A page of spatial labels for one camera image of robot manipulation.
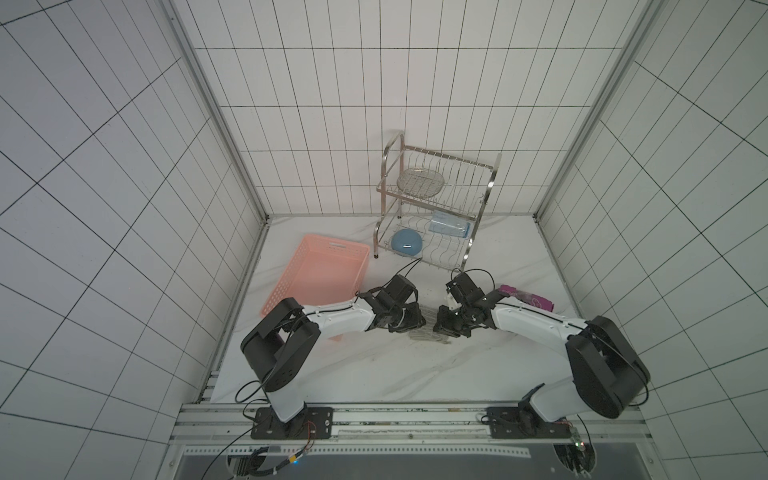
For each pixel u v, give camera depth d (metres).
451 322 0.77
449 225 1.06
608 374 0.43
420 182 0.93
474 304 0.66
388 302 0.69
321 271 0.98
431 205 0.90
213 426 0.74
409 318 0.76
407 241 1.03
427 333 0.85
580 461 0.70
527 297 0.90
